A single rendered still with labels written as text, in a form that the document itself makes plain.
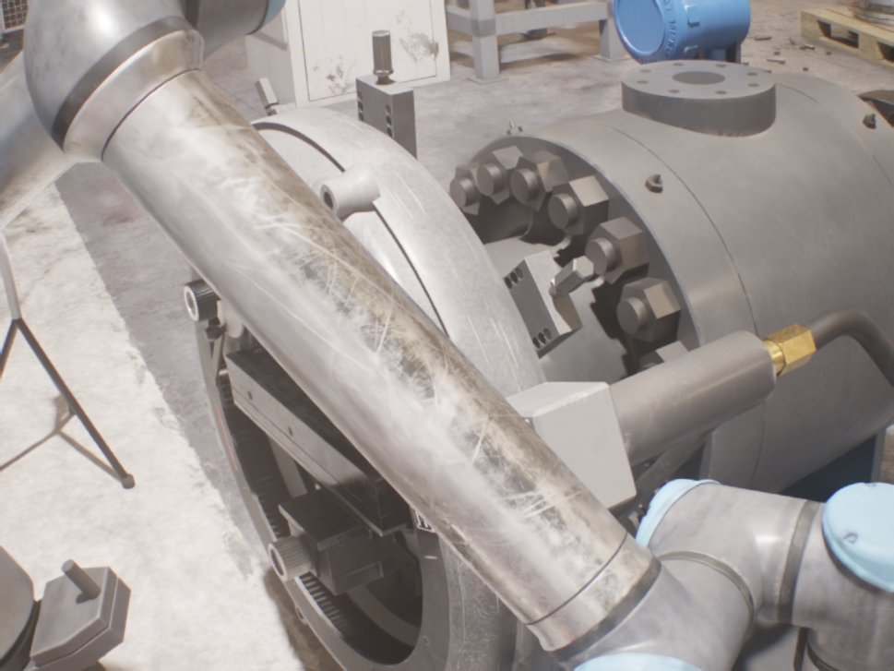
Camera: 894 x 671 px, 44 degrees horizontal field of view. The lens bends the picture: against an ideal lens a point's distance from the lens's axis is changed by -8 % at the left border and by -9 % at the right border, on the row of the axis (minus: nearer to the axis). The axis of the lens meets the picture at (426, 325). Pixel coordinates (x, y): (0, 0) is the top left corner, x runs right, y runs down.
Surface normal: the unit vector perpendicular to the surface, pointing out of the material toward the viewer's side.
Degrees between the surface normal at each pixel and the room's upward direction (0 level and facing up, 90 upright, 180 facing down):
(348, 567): 88
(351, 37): 90
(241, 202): 59
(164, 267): 0
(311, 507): 2
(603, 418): 68
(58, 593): 25
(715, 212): 38
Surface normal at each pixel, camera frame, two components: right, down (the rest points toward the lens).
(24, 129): -0.34, 0.61
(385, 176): 0.11, -0.69
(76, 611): -0.47, -0.73
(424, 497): -0.52, 0.46
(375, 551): 0.51, 0.29
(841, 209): 0.33, -0.33
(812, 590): -0.48, 0.17
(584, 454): 0.44, -0.04
